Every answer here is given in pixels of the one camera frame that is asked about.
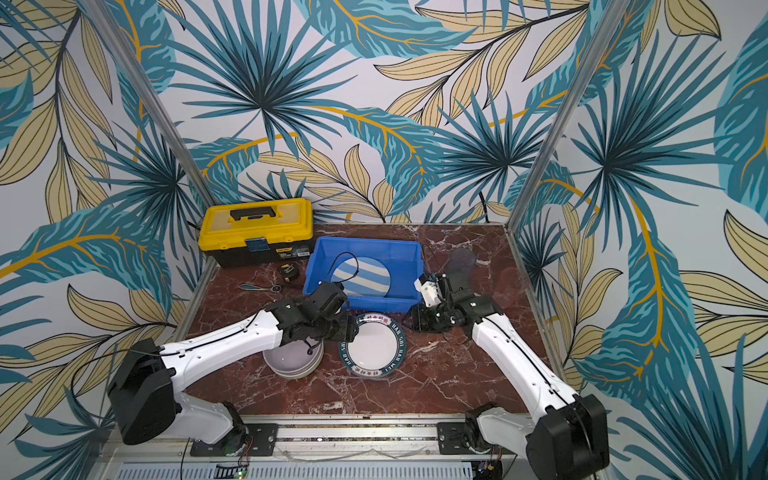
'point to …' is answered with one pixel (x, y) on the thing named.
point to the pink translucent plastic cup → (513, 282)
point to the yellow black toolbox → (252, 233)
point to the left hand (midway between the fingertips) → (347, 332)
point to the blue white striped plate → (362, 276)
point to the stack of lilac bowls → (296, 359)
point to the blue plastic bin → (404, 259)
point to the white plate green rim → (378, 349)
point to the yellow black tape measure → (289, 272)
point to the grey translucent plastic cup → (462, 261)
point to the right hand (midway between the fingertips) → (405, 321)
